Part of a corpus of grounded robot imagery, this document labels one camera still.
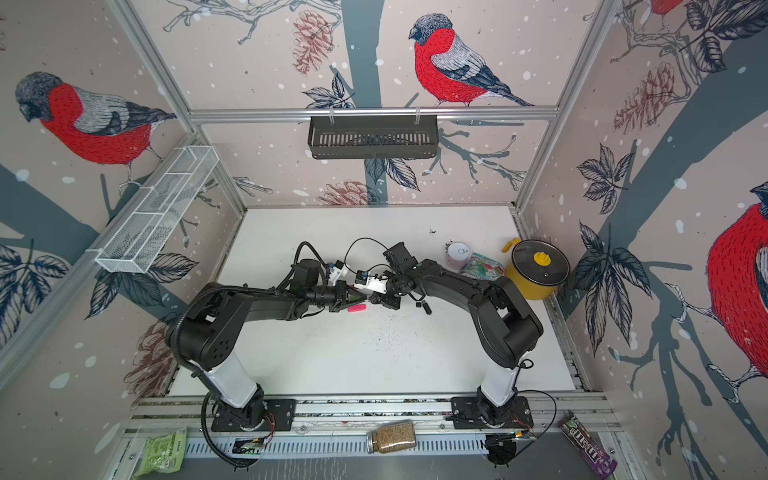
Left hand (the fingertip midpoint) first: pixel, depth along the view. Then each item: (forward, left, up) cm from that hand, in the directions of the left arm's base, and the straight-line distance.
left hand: (369, 296), depth 86 cm
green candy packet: (+13, -37, -5) cm, 40 cm away
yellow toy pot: (+9, -51, +1) cm, 52 cm away
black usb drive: (0, -18, -9) cm, 20 cm away
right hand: (+3, -1, -3) cm, 4 cm away
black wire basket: (+55, 0, +18) cm, 58 cm away
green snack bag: (-37, +47, -8) cm, 60 cm away
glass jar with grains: (-34, -7, -4) cm, 35 cm away
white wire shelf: (+4, +56, +21) cm, 60 cm away
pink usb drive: (-2, +4, -5) cm, 7 cm away
